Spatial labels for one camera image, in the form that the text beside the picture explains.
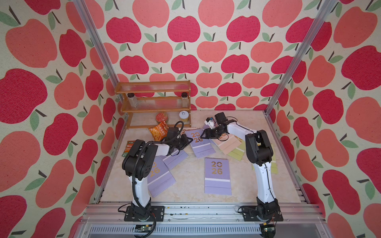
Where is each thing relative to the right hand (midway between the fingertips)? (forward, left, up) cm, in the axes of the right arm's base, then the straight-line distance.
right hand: (204, 139), depth 102 cm
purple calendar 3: (-7, +2, 0) cm, 7 cm away
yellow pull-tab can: (+17, +17, +4) cm, 24 cm away
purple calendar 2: (-16, +18, 0) cm, 24 cm away
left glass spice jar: (+13, +50, +21) cm, 56 cm away
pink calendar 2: (-3, -15, +2) cm, 16 cm away
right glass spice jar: (+17, +15, +21) cm, 31 cm away
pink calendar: (+8, +12, +1) cm, 15 cm away
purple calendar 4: (-25, -8, -2) cm, 27 cm away
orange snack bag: (0, +32, +4) cm, 32 cm away
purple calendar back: (+5, 0, +8) cm, 9 cm away
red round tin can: (+16, +34, +3) cm, 38 cm away
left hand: (-6, +7, +4) cm, 10 cm away
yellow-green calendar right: (-14, -45, -3) cm, 47 cm away
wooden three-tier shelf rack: (+27, +47, +6) cm, 55 cm away
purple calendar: (-30, +25, -1) cm, 39 cm away
